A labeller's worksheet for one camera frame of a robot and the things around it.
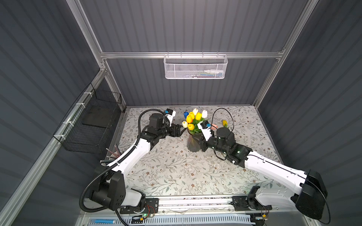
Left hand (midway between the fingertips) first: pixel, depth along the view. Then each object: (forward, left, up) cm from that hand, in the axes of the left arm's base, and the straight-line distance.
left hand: (184, 128), depth 79 cm
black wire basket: (-4, +51, +5) cm, 51 cm away
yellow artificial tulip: (-4, -4, +7) cm, 9 cm away
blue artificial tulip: (+5, -1, +7) cm, 9 cm away
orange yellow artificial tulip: (-1, -3, +9) cm, 9 cm away
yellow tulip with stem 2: (+3, -5, +8) cm, 10 cm away
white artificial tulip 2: (-3, 0, +7) cm, 8 cm away
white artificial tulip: (+6, -6, +8) cm, 12 cm away
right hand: (-7, -6, +3) cm, 10 cm away
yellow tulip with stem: (+18, -31, -18) cm, 40 cm away
